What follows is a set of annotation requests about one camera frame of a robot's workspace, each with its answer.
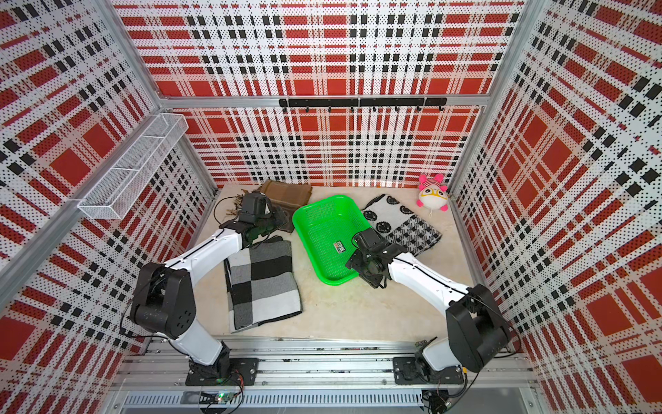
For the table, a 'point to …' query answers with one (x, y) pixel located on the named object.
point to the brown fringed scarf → (286, 195)
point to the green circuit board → (224, 397)
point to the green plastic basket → (327, 228)
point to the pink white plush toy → (433, 194)
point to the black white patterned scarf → (395, 219)
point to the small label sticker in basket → (339, 247)
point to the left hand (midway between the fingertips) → (288, 215)
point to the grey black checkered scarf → (261, 284)
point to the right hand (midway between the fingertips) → (359, 268)
